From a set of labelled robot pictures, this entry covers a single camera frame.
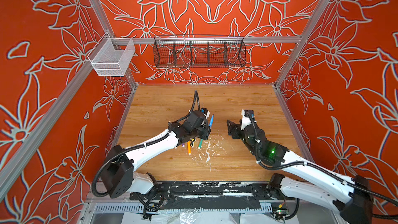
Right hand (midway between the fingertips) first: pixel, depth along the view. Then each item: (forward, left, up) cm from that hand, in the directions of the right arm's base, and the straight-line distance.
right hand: (232, 119), depth 75 cm
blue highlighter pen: (+1, +10, -5) cm, 11 cm away
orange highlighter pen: (-6, +22, -21) cm, 31 cm away
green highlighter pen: (-4, +16, -20) cm, 26 cm away
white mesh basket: (+37, +72, +11) cm, 82 cm away
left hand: (-2, +10, -8) cm, 13 cm away
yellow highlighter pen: (-12, +19, -3) cm, 23 cm away
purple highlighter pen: (-18, +22, +8) cm, 29 cm away
